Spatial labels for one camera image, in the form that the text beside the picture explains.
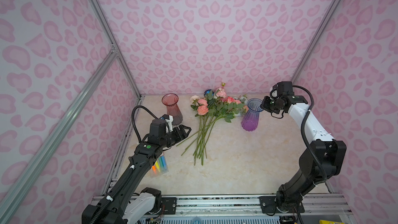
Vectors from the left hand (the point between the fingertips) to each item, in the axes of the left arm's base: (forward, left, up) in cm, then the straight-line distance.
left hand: (187, 129), depth 77 cm
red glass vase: (+22, +11, -2) cm, 25 cm away
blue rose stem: (+36, -12, -13) cm, 40 cm away
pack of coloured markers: (-11, +16, -20) cm, 28 cm away
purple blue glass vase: (+19, -40, -21) cm, 48 cm away
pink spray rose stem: (+22, -7, -12) cm, 26 cm away
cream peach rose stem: (+33, -2, -14) cm, 36 cm away
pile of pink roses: (+29, -16, -15) cm, 37 cm away
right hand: (+15, -41, +1) cm, 43 cm away
